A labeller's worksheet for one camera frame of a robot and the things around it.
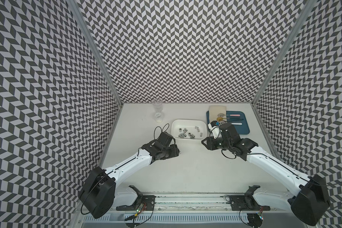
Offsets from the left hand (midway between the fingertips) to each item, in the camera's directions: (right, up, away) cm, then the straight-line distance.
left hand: (175, 153), depth 83 cm
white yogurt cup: (-13, +21, +20) cm, 32 cm away
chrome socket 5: (+12, +8, +13) cm, 19 cm away
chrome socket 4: (+10, +9, +15) cm, 20 cm away
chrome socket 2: (+7, +12, +19) cm, 23 cm away
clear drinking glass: (-16, +31, +32) cm, 48 cm away
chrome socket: (+3, +12, +19) cm, 22 cm away
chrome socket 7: (+18, +9, +16) cm, 25 cm away
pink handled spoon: (+45, +23, +25) cm, 56 cm away
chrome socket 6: (+16, +13, +21) cm, 30 cm away
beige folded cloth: (+31, +27, +29) cm, 50 cm away
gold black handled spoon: (+35, +19, +25) cm, 47 cm away
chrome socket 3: (+4, +8, +15) cm, 18 cm away
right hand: (+17, +6, -4) cm, 18 cm away
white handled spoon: (+46, +16, +23) cm, 53 cm away
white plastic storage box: (+10, +12, +19) cm, 25 cm away
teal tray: (+46, +21, +26) cm, 57 cm away
